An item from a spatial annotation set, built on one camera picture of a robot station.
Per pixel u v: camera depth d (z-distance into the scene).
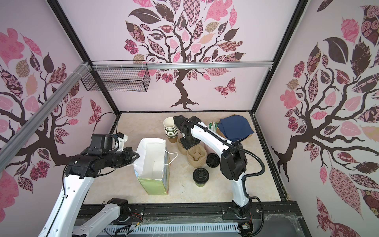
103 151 0.49
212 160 0.91
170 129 0.88
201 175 0.74
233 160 0.49
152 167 0.90
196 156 0.86
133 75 0.95
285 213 0.74
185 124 0.63
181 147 0.86
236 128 1.04
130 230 0.68
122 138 0.63
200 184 0.76
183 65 0.93
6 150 0.49
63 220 0.37
